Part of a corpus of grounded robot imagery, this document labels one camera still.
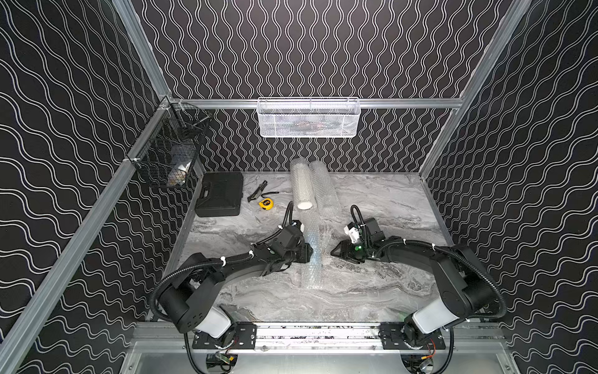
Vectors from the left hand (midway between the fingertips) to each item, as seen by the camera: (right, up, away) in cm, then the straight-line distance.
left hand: (309, 248), depth 87 cm
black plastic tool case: (-39, +20, +18) cm, 48 cm away
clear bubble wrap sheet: (+2, +5, +5) cm, 8 cm away
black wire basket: (-56, +37, +6) cm, 67 cm away
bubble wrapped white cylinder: (-3, +25, +19) cm, 32 cm away
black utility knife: (-23, +23, +26) cm, 42 cm away
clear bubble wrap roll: (+8, +22, +16) cm, 29 cm away
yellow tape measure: (-19, +16, +19) cm, 31 cm away
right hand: (+10, -3, +3) cm, 11 cm away
